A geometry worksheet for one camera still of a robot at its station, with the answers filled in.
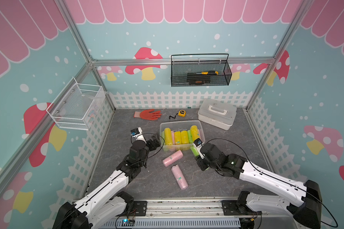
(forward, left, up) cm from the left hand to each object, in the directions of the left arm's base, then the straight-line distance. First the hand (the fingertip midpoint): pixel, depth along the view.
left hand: (153, 137), depth 81 cm
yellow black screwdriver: (+39, -32, +17) cm, 53 cm away
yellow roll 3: (+10, -18, -13) cm, 25 cm away
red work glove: (+34, +11, -18) cm, 40 cm away
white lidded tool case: (+27, -42, -7) cm, 50 cm away
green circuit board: (-38, +12, -21) cm, 45 cm away
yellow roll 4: (+12, -25, -11) cm, 30 cm away
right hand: (-9, -25, -3) cm, 27 cm away
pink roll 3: (-6, -11, -15) cm, 20 cm away
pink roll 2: (+11, -30, -12) cm, 34 cm away
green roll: (+9, -4, -13) cm, 16 cm away
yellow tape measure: (+35, -17, -17) cm, 43 cm away
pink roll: (+9, -10, -14) cm, 20 cm away
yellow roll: (+5, -8, -10) cm, 14 cm away
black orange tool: (+31, -22, +15) cm, 41 cm away
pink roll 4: (-17, -15, -15) cm, 27 cm away
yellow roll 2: (+9, -14, -14) cm, 22 cm away
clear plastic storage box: (+22, -14, -17) cm, 31 cm away
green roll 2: (+10, -22, -14) cm, 28 cm away
